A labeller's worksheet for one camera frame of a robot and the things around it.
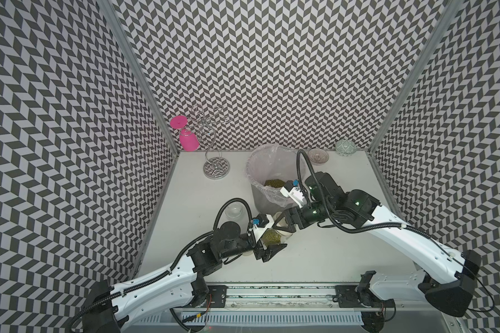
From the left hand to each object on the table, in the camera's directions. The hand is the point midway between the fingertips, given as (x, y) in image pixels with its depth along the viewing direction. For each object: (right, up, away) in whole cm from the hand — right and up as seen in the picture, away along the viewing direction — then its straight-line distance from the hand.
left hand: (277, 234), depth 68 cm
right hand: (+1, +3, -4) cm, 5 cm away
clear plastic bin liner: (-1, +25, +17) cm, 30 cm away
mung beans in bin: (+1, +15, +21) cm, 26 cm away
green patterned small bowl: (+42, +34, +48) cm, 73 cm away
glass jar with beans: (-2, +2, -7) cm, 8 cm away
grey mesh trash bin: (-2, +10, +7) cm, 13 cm away
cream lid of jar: (+1, +6, -9) cm, 11 cm away
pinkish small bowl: (+26, +29, +44) cm, 59 cm away
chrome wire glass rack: (-26, +22, +28) cm, 44 cm away
